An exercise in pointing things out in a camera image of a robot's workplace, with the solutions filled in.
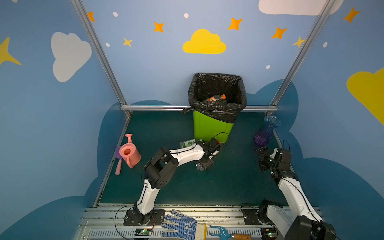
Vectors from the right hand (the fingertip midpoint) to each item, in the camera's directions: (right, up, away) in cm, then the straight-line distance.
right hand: (257, 150), depth 85 cm
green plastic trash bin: (-29, +13, +7) cm, 33 cm away
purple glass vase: (+11, +8, +17) cm, 21 cm away
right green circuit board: (0, -38, -14) cm, 40 cm away
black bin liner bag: (-30, +41, +12) cm, 52 cm away
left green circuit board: (-61, -37, -15) cm, 73 cm away
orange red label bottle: (-22, +32, +9) cm, 40 cm away
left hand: (-29, -8, +8) cm, 31 cm away
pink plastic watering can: (-75, -2, 0) cm, 75 cm away
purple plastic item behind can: (-81, -3, +1) cm, 81 cm away
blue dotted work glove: (-39, -36, -14) cm, 55 cm away
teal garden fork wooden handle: (-21, -39, -15) cm, 47 cm away
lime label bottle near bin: (-42, +2, +13) cm, 44 cm away
